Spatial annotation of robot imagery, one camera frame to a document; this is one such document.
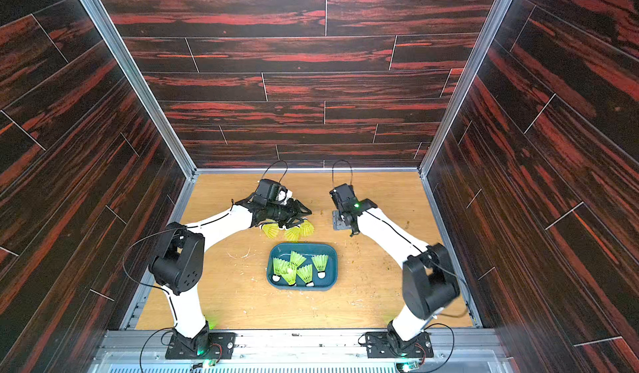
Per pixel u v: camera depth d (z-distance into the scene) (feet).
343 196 2.26
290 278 2.72
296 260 2.89
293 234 3.19
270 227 3.15
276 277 2.83
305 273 2.76
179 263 1.64
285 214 2.70
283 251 2.97
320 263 2.88
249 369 2.31
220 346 2.32
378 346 2.39
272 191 2.47
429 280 1.46
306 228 3.25
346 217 2.05
